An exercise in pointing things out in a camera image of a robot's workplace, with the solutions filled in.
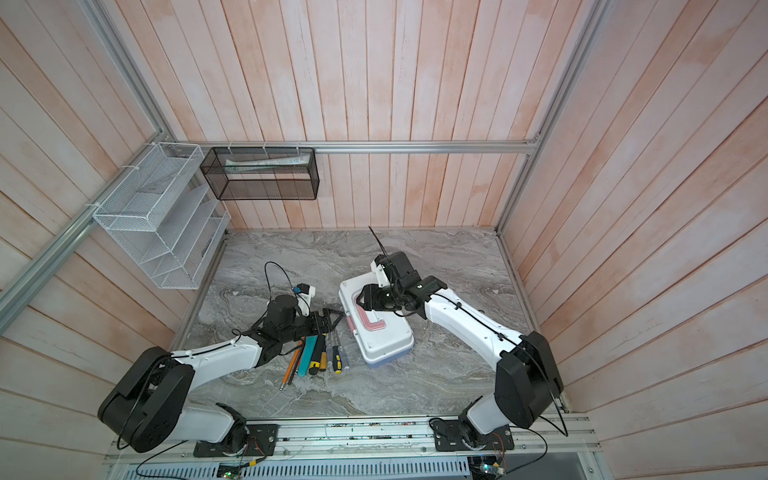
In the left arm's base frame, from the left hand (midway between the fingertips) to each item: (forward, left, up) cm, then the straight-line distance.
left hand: (334, 321), depth 87 cm
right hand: (+2, -9, +9) cm, 13 cm away
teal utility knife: (-8, +8, -5) cm, 13 cm away
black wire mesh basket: (+49, +28, +18) cm, 59 cm away
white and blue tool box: (-6, -14, +4) cm, 16 cm away
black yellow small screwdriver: (-10, -1, -6) cm, 11 cm away
